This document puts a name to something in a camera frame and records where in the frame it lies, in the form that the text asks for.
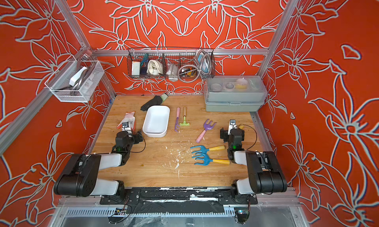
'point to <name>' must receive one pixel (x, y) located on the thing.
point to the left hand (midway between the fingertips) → (133, 130)
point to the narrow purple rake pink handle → (177, 125)
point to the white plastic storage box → (156, 121)
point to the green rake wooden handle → (184, 114)
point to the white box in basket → (135, 68)
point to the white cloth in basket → (155, 67)
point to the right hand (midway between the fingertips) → (229, 127)
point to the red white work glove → (130, 117)
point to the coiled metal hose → (191, 73)
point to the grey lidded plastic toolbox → (234, 93)
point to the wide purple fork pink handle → (207, 127)
